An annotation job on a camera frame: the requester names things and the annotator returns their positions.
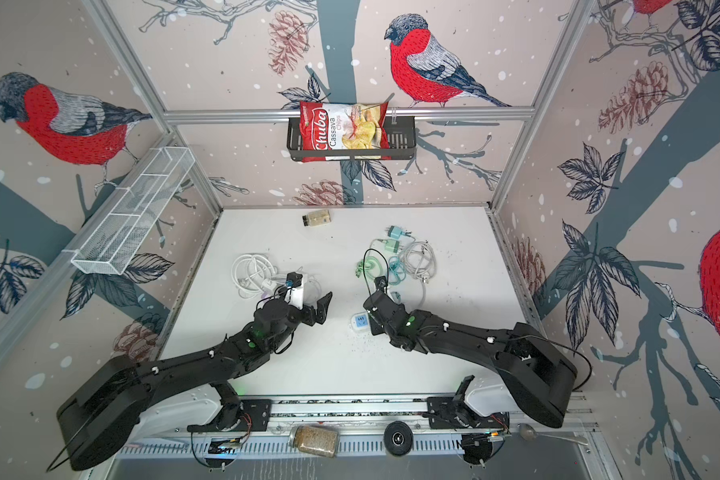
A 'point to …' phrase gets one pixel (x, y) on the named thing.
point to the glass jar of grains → (315, 440)
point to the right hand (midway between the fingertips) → (375, 320)
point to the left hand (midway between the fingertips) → (317, 290)
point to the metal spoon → (528, 433)
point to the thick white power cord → (254, 274)
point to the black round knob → (398, 438)
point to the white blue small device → (360, 321)
